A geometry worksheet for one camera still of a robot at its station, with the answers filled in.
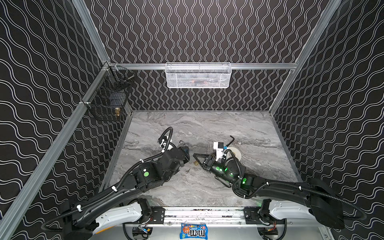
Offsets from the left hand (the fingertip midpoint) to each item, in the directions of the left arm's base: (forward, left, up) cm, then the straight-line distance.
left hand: (191, 150), depth 67 cm
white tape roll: (+17, -27, -28) cm, 43 cm away
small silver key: (+3, +4, -28) cm, 28 cm away
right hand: (-2, -1, -3) cm, 4 cm away
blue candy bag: (-27, +1, -27) cm, 38 cm away
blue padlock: (+1, +3, 0) cm, 3 cm away
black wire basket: (+35, +53, +2) cm, 64 cm away
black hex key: (+25, -25, -28) cm, 45 cm away
